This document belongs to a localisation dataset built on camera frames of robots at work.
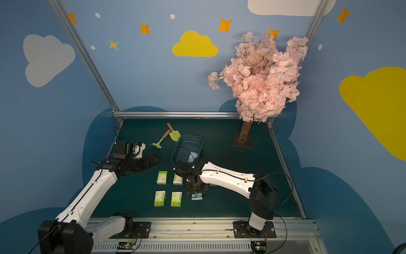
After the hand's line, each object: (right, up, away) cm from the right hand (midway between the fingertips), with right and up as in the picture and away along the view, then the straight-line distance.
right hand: (195, 189), depth 77 cm
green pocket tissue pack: (-20, +3, +11) cm, 23 cm away
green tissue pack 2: (-11, -7, +4) cm, 13 cm away
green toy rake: (-28, +21, +30) cm, 46 cm away
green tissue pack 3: (-19, -6, +5) cm, 21 cm away
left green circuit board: (-32, -24, -6) cm, 40 cm away
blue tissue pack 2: (+1, -2, -4) cm, 5 cm away
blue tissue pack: (-3, +14, +21) cm, 26 cm away
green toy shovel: (-17, +28, +34) cm, 47 cm away
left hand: (-21, +14, +4) cm, 26 cm away
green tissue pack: (-11, +2, +11) cm, 16 cm away
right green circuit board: (+30, -25, -5) cm, 40 cm away
